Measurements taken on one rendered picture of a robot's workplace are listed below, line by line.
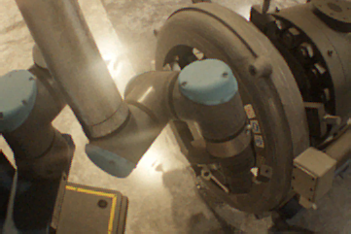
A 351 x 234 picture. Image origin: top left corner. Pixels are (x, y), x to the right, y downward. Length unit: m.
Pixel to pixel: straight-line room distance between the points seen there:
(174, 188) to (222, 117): 1.08
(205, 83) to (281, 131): 0.30
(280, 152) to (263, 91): 0.16
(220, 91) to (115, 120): 0.17
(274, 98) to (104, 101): 0.41
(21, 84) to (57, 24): 0.33
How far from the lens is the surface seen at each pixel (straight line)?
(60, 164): 0.84
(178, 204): 1.54
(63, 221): 1.23
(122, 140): 0.50
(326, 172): 0.76
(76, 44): 0.42
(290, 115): 0.75
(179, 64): 1.09
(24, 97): 0.68
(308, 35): 1.05
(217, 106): 0.51
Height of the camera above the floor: 1.42
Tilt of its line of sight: 47 degrees down
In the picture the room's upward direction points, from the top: 1 degrees clockwise
